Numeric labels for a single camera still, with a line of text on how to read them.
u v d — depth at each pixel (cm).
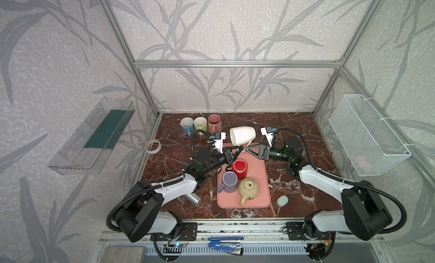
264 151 68
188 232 72
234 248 68
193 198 80
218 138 70
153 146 104
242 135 74
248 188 78
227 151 68
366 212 42
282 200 81
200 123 104
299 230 72
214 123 102
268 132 71
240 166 87
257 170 91
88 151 63
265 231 75
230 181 81
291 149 63
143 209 42
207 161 61
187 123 105
